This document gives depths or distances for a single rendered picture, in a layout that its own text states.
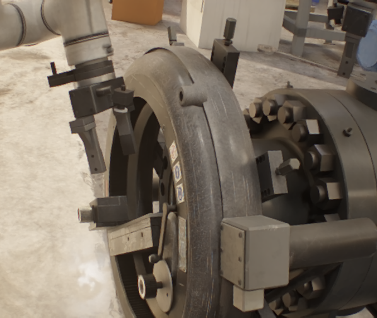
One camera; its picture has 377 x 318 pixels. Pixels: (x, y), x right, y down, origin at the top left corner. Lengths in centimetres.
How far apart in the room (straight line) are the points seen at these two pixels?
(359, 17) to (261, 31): 418
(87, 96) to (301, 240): 44
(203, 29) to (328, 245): 418
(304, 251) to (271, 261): 7
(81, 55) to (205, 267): 43
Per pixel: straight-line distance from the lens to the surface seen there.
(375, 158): 135
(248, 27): 523
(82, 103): 106
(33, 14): 114
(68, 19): 108
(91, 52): 107
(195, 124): 109
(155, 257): 120
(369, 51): 177
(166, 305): 122
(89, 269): 220
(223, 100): 112
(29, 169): 285
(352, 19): 113
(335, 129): 134
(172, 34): 154
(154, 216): 123
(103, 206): 148
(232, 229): 99
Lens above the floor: 132
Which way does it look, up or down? 26 degrees down
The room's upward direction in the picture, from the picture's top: 8 degrees clockwise
